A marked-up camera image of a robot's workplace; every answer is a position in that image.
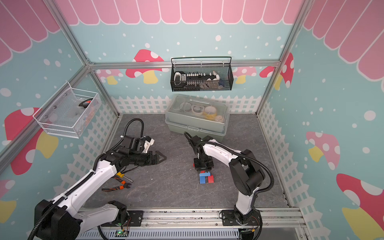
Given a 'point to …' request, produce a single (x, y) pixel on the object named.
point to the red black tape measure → (85, 103)
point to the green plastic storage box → (198, 115)
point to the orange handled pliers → (118, 188)
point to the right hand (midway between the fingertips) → (201, 170)
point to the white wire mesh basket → (67, 114)
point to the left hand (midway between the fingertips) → (159, 162)
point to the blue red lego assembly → (203, 175)
